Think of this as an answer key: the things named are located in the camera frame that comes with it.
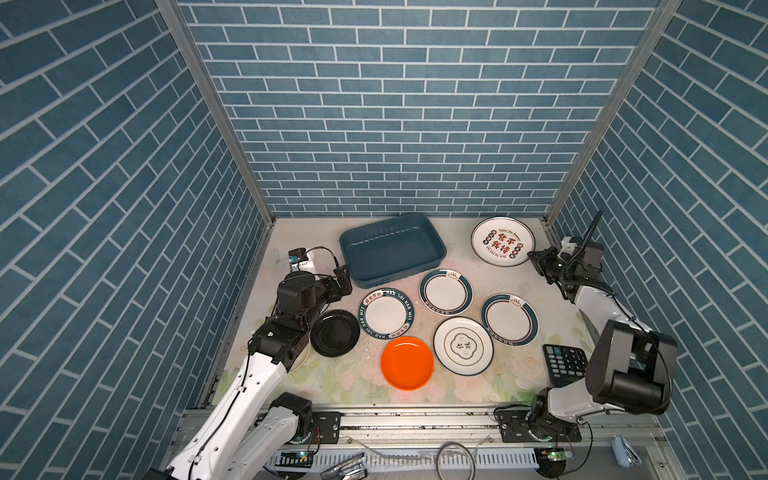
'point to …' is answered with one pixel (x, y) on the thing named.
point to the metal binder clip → (350, 469)
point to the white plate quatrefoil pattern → (463, 346)
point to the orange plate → (407, 363)
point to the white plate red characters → (503, 241)
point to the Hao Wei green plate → (386, 313)
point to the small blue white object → (625, 453)
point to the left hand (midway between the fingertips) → (337, 270)
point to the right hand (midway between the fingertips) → (528, 247)
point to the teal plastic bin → (391, 249)
